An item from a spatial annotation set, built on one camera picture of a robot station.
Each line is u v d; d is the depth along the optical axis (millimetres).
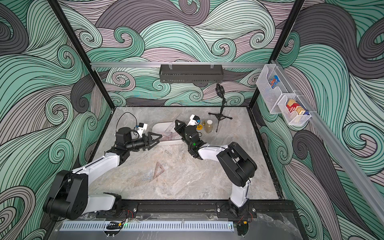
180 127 774
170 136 1007
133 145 718
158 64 937
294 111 646
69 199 413
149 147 750
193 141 686
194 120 797
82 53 880
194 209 745
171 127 854
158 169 877
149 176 839
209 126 988
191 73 1006
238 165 479
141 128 794
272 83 840
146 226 760
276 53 880
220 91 899
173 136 1007
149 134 744
